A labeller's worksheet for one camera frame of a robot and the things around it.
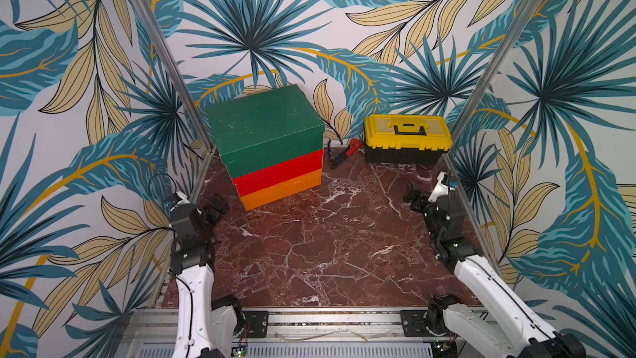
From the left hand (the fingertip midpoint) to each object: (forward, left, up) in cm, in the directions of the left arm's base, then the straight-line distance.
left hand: (212, 205), depth 78 cm
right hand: (+6, -66, +4) cm, 67 cm away
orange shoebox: (+11, -19, -8) cm, 24 cm away
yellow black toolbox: (+36, -70, -4) cm, 79 cm away
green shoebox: (+17, -17, +16) cm, 29 cm away
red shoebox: (+9, -18, +4) cm, 21 cm away
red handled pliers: (+45, -50, -17) cm, 70 cm away
